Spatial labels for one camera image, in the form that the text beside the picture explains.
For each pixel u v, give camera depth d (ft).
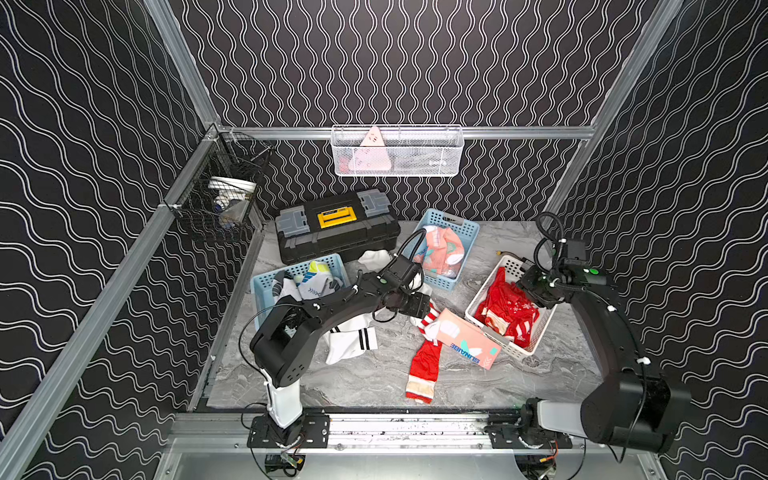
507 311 2.88
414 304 2.56
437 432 2.51
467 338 2.82
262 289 3.21
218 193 2.90
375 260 3.49
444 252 3.39
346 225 3.19
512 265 3.30
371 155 2.91
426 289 3.21
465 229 3.72
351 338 2.94
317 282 3.12
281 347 1.55
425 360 2.81
